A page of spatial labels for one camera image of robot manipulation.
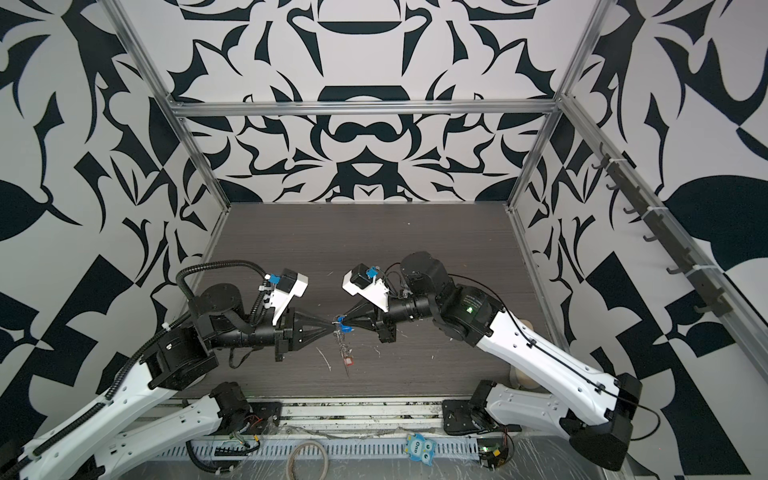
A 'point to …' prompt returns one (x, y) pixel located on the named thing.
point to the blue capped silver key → (345, 329)
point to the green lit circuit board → (493, 452)
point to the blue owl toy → (419, 448)
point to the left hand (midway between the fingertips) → (335, 325)
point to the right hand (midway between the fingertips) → (347, 317)
